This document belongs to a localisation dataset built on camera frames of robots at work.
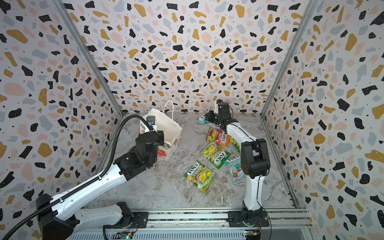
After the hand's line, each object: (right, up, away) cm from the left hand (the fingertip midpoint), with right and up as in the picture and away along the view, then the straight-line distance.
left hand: (154, 124), depth 69 cm
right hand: (+23, +9, +24) cm, 34 cm away
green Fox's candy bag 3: (+22, -30, +18) cm, 41 cm away
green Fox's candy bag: (+45, -12, +31) cm, 56 cm away
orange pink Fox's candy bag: (+33, -7, +35) cm, 49 cm away
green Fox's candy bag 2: (+31, -19, +26) cm, 45 cm away
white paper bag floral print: (+2, +2, +12) cm, 12 cm away
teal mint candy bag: (+22, +3, +26) cm, 35 cm away
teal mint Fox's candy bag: (+42, -24, +23) cm, 53 cm away
